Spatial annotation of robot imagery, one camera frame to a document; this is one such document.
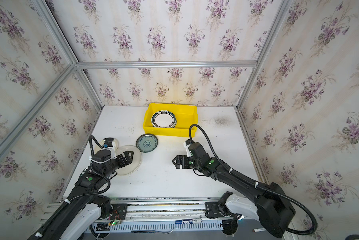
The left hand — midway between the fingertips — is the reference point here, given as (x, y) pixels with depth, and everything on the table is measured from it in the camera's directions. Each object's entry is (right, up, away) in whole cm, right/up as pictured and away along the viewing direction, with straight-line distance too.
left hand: (126, 152), depth 80 cm
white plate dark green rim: (+17, +18, +28) cm, 38 cm away
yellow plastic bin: (+35, +22, +35) cm, 54 cm away
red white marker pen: (+66, -34, -12) cm, 75 cm away
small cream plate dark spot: (-9, +5, -12) cm, 16 cm away
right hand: (+28, -5, -1) cm, 28 cm away
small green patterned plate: (+7, +2, +18) cm, 20 cm away
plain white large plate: (+1, -10, +6) cm, 12 cm away
